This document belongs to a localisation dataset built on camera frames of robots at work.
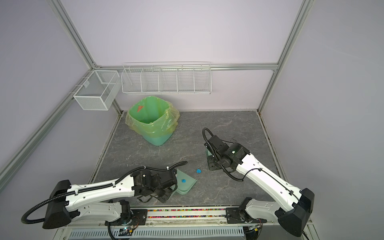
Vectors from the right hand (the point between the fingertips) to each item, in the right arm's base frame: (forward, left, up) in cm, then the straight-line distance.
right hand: (214, 163), depth 74 cm
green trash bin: (+21, +35, -10) cm, 43 cm away
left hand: (-13, +24, -9) cm, 29 cm away
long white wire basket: (+59, +13, +11) cm, 61 cm away
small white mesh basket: (+48, +74, +9) cm, 88 cm away
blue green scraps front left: (+3, +8, -17) cm, 19 cm away
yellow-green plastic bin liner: (+38, +40, -5) cm, 56 cm away
